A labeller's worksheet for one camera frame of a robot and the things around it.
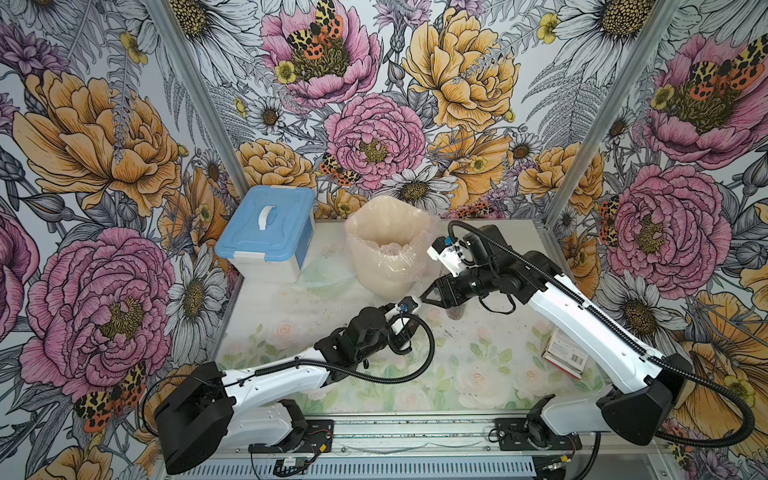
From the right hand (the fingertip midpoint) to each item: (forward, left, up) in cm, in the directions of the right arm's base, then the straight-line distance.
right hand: (433, 301), depth 70 cm
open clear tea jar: (+9, -10, -21) cm, 25 cm away
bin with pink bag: (+31, +10, -12) cm, 35 cm away
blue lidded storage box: (+30, +47, -7) cm, 57 cm away
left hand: (+2, +5, -11) cm, 12 cm away
